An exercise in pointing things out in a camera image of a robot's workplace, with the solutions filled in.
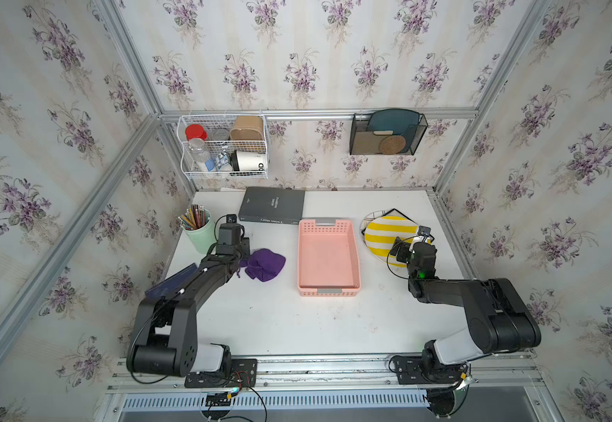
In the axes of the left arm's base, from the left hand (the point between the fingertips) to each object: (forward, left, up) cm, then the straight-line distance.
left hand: (241, 243), depth 91 cm
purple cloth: (-6, -8, -5) cm, 11 cm away
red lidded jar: (+31, +17, +25) cm, 43 cm away
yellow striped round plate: (+11, -54, -9) cm, 56 cm away
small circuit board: (-44, +2, -12) cm, 46 cm away
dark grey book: (+23, -9, -6) cm, 26 cm away
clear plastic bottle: (+21, +14, +22) cm, 33 cm away
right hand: (+1, -62, 0) cm, 62 cm away
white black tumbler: (+24, -2, +17) cm, 30 cm away
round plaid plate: (+19, -51, -8) cm, 55 cm away
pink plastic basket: (-3, -31, -9) cm, 32 cm away
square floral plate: (+20, -61, -7) cm, 64 cm away
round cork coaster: (+32, -56, +19) cm, 67 cm away
